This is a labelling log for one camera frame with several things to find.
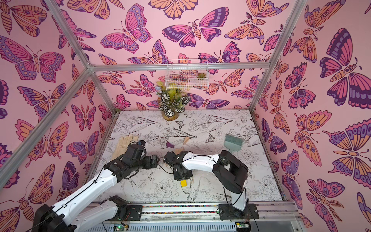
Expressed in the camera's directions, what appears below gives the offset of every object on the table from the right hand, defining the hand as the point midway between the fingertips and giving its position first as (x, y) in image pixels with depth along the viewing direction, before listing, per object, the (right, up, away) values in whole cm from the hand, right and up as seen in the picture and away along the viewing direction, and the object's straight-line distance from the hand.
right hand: (180, 177), depth 86 cm
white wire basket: (+4, +64, +10) cm, 65 cm away
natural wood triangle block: (+3, +21, +16) cm, 26 cm away
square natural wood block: (-2, +14, +11) cm, 18 cm away
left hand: (-15, +12, -3) cm, 19 cm away
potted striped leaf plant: (-7, +46, +15) cm, 49 cm away
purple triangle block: (-8, +17, +14) cm, 23 cm away
